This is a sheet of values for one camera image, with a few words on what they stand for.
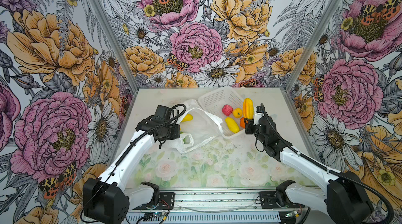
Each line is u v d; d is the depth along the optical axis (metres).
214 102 1.12
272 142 0.63
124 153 0.45
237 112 1.01
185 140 0.91
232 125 0.96
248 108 0.83
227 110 1.02
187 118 1.02
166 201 0.73
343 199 0.40
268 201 0.74
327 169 0.45
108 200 0.38
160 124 0.54
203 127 1.01
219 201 0.76
